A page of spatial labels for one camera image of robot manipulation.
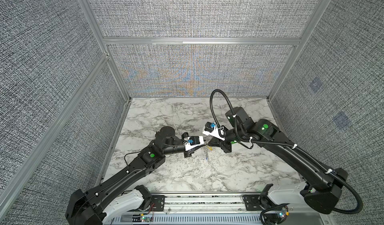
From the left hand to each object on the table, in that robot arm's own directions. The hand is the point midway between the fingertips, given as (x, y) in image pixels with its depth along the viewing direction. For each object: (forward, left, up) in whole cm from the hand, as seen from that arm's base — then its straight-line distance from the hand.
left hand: (204, 141), depth 67 cm
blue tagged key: (+2, -3, -22) cm, 22 cm away
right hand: (+1, -3, -1) cm, 3 cm away
